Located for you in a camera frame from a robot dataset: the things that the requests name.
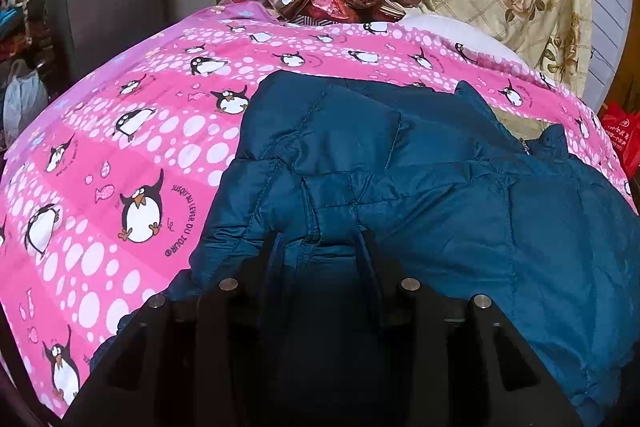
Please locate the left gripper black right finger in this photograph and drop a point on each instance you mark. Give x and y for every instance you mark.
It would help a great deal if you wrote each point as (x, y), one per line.
(442, 361)

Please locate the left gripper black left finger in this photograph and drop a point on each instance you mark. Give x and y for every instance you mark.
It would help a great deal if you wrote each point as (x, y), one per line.
(194, 362)

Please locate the blue puffer jacket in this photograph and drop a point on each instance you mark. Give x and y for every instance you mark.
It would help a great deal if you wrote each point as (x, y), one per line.
(463, 205)

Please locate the pink penguin bedsheet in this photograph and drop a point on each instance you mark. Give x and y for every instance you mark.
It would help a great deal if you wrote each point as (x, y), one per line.
(106, 194)

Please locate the red gift bag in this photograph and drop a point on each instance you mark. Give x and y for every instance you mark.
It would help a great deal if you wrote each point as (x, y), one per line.
(623, 129)

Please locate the white plastic bag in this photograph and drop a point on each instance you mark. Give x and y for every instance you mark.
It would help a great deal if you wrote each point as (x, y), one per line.
(24, 99)

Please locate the white pillow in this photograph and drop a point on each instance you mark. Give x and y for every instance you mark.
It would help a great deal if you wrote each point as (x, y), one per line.
(469, 37)

